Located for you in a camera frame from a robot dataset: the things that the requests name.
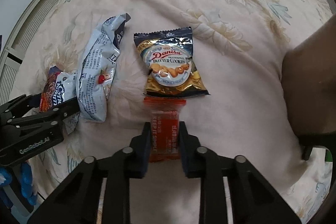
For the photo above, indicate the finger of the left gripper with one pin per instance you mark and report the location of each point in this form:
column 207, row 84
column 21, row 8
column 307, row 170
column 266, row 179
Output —
column 56, row 113
column 19, row 106

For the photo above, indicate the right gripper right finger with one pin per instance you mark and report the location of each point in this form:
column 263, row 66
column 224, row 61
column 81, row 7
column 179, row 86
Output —
column 232, row 189

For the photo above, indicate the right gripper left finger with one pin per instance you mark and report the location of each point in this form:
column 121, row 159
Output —
column 76, row 198

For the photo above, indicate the blue chocolate wafer bag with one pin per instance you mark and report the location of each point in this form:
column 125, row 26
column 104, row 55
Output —
column 60, row 88

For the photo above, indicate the white blue snack bag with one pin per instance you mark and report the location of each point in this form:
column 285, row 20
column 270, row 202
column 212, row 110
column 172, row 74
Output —
column 97, row 67

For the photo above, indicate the red snack bar packet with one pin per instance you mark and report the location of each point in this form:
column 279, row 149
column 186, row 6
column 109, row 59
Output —
column 164, row 127

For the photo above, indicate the Danisa butter cookies bag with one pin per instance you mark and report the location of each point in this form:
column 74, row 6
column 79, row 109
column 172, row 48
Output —
column 169, row 57

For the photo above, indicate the blue gloved left hand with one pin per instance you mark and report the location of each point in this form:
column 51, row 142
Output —
column 17, row 187

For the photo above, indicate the white louvred radiator cover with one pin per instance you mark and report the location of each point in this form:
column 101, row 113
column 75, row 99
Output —
column 26, row 16

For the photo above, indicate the green rectangular tray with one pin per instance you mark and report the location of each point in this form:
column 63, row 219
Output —
column 328, row 156

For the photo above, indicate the brown black cylindrical container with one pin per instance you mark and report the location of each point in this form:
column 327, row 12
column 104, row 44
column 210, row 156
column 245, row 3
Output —
column 308, row 82

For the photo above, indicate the floral pink bed quilt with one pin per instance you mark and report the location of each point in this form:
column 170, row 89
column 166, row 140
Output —
column 223, row 57

